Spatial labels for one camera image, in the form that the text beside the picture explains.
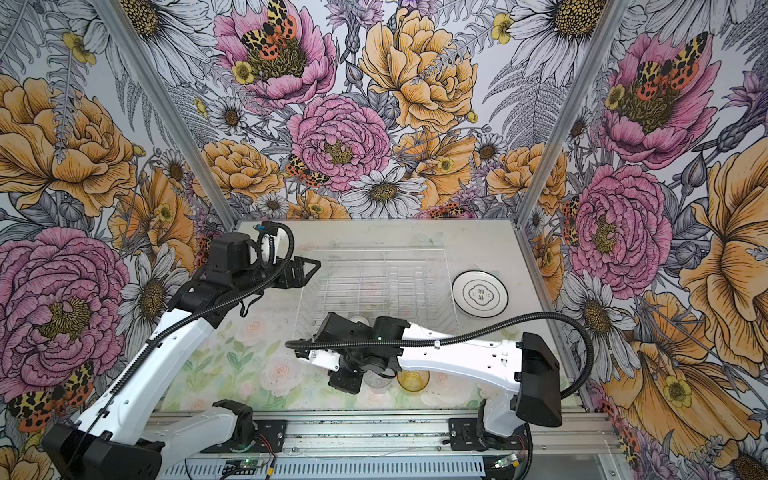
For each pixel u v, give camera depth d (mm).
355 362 496
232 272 550
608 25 732
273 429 756
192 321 469
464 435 742
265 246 634
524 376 398
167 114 893
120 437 377
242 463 712
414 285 990
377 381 632
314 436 761
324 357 599
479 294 975
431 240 1180
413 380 827
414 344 447
